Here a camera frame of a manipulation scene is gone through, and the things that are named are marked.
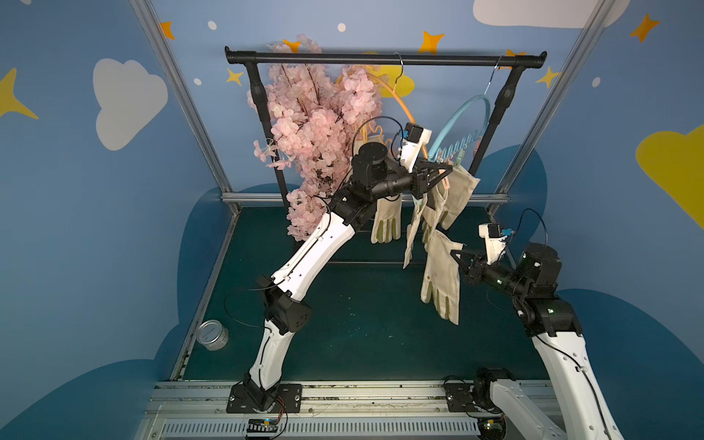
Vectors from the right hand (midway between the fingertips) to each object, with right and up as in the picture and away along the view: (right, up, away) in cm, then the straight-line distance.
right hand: (459, 250), depth 69 cm
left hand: (-6, +20, -10) cm, 23 cm away
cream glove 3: (+3, +14, +16) cm, 22 cm away
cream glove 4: (-3, -7, +3) cm, 8 cm away
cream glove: (-12, +6, +1) cm, 13 cm away
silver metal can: (-69, -26, +11) cm, 75 cm away
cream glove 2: (-16, +9, +18) cm, 25 cm away
